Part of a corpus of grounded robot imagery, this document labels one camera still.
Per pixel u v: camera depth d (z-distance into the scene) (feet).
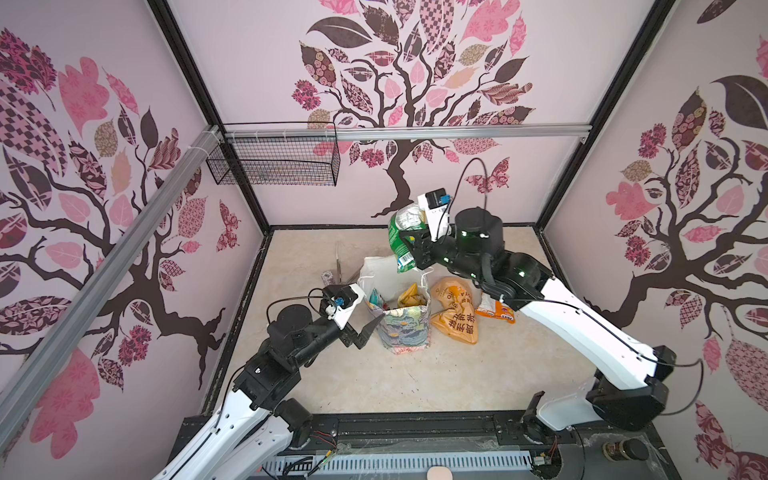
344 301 1.70
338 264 3.51
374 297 2.88
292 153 3.11
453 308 3.00
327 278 3.20
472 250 1.49
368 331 1.87
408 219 1.88
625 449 2.11
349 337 1.94
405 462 2.29
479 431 2.46
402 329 2.46
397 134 3.05
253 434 1.90
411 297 2.77
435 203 1.66
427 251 1.77
